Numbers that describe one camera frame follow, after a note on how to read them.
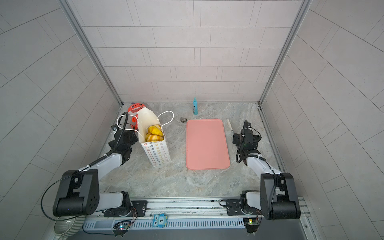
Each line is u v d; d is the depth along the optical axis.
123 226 0.64
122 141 0.66
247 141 0.67
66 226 0.65
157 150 0.72
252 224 0.68
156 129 0.83
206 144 0.94
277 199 0.41
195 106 1.05
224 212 0.71
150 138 0.77
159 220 0.67
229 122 0.99
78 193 0.41
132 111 1.02
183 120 1.05
